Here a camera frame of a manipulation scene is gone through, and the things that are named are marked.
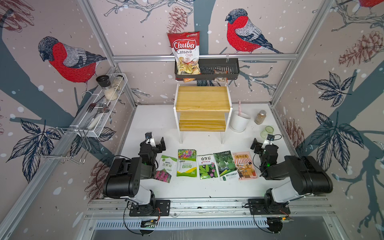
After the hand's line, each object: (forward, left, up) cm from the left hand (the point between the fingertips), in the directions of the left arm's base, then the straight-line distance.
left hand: (157, 135), depth 92 cm
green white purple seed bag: (-18, -6, -8) cm, 21 cm away
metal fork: (+1, +27, +27) cm, 38 cm away
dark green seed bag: (-16, -43, -8) cm, 46 cm away
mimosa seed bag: (-18, -31, -8) cm, 37 cm away
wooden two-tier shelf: (+1, -28, +24) cm, 36 cm away
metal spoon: (-2, +20, +26) cm, 33 cm away
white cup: (+10, -53, 0) cm, 54 cm away
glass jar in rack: (+20, +22, +25) cm, 39 cm away
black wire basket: (+46, -37, +18) cm, 61 cm away
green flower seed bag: (-15, -19, -7) cm, 25 cm away
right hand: (-1, -66, -2) cm, 66 cm away
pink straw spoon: (+18, -54, +2) cm, 57 cm away
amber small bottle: (+16, -70, -2) cm, 71 cm away
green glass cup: (+6, -73, -4) cm, 73 cm away
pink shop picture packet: (-16, -54, -9) cm, 57 cm away
